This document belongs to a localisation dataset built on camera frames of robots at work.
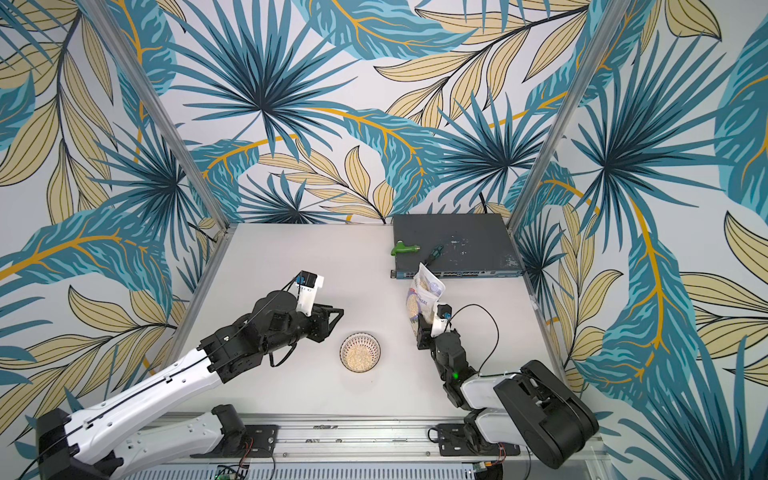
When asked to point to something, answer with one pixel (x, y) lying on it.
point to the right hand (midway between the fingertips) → (412, 320)
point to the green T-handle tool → (402, 248)
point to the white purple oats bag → (425, 292)
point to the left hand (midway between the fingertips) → (336, 315)
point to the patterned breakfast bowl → (360, 352)
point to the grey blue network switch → (475, 245)
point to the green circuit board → (230, 476)
